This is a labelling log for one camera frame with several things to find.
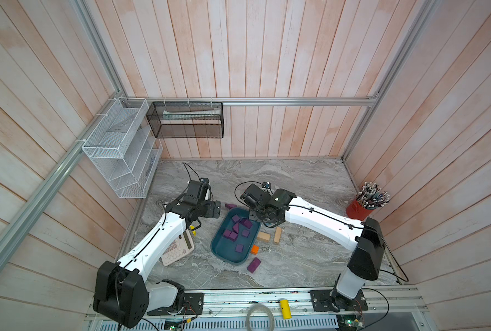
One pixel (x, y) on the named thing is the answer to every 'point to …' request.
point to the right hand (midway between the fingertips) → (254, 214)
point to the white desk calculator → (182, 245)
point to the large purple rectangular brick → (254, 265)
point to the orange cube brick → (254, 249)
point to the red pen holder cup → (369, 198)
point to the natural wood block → (263, 236)
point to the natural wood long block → (277, 234)
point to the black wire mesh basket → (187, 119)
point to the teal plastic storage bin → (223, 247)
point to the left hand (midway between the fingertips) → (207, 208)
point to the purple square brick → (239, 248)
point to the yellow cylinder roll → (285, 309)
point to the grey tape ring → (258, 306)
